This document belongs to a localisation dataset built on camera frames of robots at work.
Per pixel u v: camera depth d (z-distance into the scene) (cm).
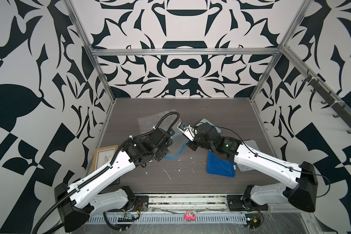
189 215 70
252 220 71
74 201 38
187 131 60
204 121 105
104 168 43
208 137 55
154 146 53
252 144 94
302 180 41
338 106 58
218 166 84
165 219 71
